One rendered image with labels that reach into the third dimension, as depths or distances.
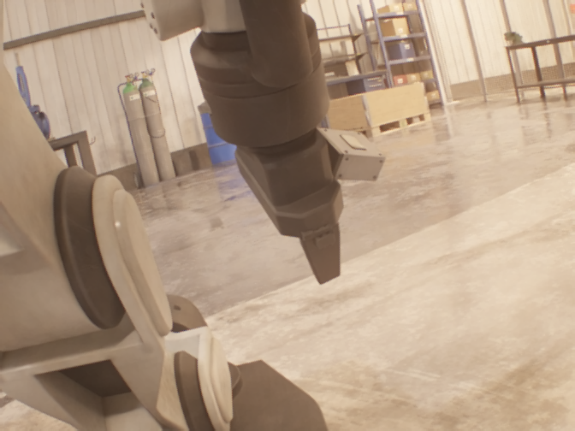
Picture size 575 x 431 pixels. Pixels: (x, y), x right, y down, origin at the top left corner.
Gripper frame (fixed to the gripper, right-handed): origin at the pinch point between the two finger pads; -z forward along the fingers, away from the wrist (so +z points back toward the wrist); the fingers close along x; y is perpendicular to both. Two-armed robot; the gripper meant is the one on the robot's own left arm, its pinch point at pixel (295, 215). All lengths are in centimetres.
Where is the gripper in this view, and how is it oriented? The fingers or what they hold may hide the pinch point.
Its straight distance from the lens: 48.5
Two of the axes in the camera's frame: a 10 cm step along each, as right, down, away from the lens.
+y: 8.9, -4.1, 2.0
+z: -1.6, -6.9, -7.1
